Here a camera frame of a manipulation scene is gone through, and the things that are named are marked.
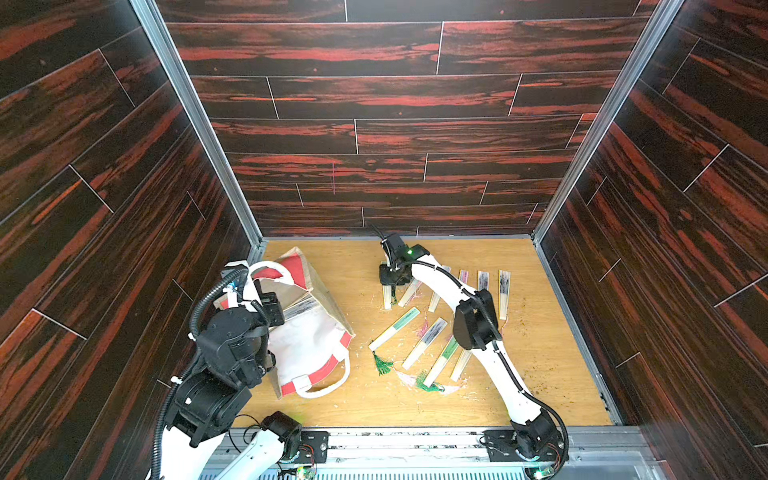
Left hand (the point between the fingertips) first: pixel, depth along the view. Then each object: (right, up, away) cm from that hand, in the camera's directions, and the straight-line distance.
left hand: (261, 280), depth 60 cm
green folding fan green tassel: (+37, -30, +24) cm, 53 cm away
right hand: (+27, 0, +45) cm, 53 cm away
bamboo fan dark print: (+41, -18, +34) cm, 56 cm away
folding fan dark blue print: (+68, -2, +46) cm, 83 cm away
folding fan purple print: (+61, -2, +46) cm, 76 cm away
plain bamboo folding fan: (+26, -8, +42) cm, 50 cm away
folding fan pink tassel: (+54, 0, +48) cm, 73 cm away
